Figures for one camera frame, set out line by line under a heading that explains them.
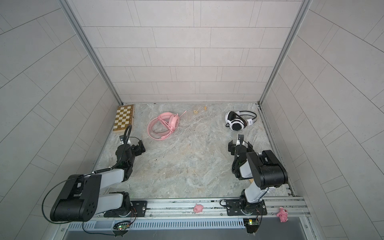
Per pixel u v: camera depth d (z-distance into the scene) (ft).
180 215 2.31
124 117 3.42
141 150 2.66
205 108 3.67
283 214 2.23
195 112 3.65
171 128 3.14
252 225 2.23
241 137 2.58
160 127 3.35
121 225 2.11
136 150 2.50
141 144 2.65
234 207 2.34
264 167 1.52
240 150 2.31
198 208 2.30
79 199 1.34
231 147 2.72
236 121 3.14
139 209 2.32
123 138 2.38
